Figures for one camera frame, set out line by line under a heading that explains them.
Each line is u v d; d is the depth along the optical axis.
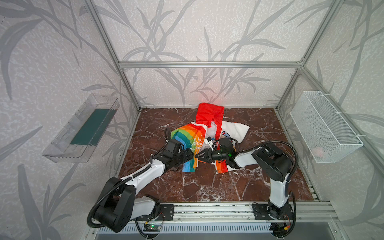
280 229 0.76
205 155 0.80
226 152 0.76
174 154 0.69
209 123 1.09
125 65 0.94
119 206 0.41
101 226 0.42
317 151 0.72
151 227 0.71
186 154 0.78
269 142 0.55
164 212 0.74
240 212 0.75
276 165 0.51
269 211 0.65
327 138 0.61
